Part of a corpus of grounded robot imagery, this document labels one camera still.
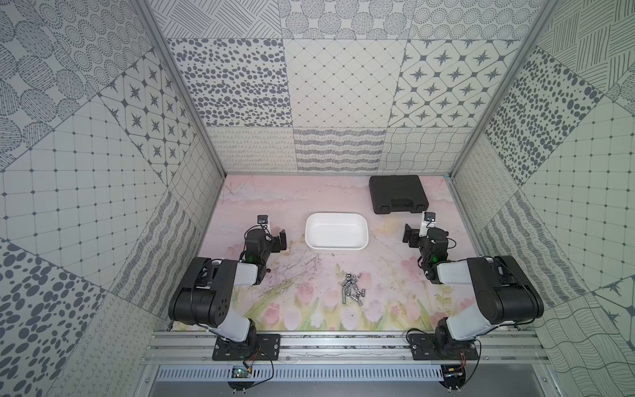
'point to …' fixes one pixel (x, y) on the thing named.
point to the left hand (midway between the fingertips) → (270, 228)
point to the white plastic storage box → (336, 231)
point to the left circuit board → (241, 372)
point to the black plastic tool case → (397, 193)
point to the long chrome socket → (344, 298)
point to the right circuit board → (453, 373)
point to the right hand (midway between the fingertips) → (420, 228)
